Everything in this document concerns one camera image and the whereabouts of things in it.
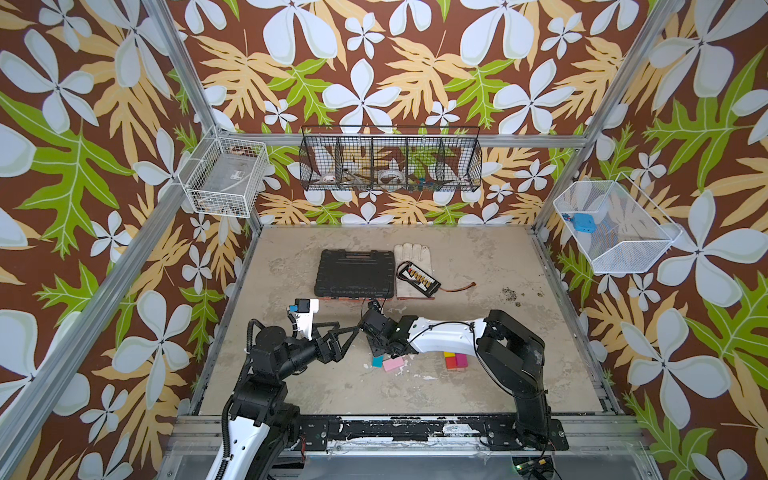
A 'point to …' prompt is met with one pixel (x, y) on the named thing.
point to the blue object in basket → (584, 223)
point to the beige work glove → (421, 256)
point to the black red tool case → (355, 276)
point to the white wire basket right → (631, 232)
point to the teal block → (377, 361)
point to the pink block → (393, 363)
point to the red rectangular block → (451, 362)
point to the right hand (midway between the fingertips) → (373, 341)
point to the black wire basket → (389, 158)
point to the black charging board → (419, 279)
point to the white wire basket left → (221, 175)
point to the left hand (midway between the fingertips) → (346, 326)
